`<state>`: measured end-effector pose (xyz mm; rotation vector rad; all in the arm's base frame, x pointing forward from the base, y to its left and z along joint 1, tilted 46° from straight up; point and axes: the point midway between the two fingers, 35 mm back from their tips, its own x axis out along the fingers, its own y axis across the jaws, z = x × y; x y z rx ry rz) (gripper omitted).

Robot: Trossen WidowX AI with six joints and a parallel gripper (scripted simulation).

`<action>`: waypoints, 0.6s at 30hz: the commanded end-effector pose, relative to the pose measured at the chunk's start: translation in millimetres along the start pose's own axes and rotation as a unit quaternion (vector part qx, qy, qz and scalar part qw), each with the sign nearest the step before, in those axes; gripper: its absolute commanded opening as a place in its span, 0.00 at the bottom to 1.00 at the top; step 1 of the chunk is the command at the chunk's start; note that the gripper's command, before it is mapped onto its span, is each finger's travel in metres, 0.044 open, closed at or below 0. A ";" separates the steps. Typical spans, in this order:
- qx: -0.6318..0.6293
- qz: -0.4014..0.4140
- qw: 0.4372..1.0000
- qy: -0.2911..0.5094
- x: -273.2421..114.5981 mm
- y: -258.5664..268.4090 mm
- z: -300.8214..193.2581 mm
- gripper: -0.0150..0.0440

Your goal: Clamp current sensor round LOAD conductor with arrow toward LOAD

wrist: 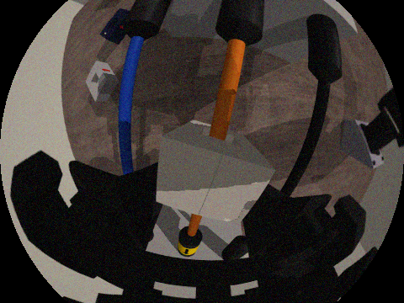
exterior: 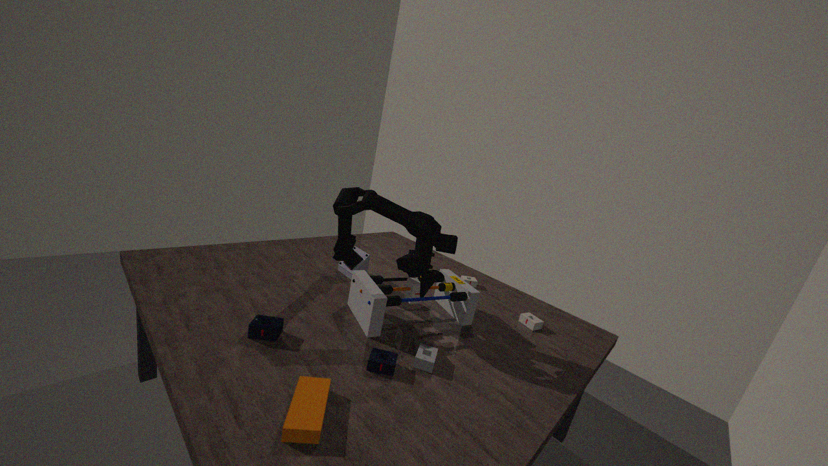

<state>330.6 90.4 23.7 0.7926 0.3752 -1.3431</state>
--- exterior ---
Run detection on orange rectangular block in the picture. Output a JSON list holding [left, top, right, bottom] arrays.
[[281, 376, 331, 444]]

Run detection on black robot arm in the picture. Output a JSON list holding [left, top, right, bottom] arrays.
[[333, 187, 458, 272]]

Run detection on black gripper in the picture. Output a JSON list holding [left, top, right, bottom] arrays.
[[407, 248, 444, 298]]

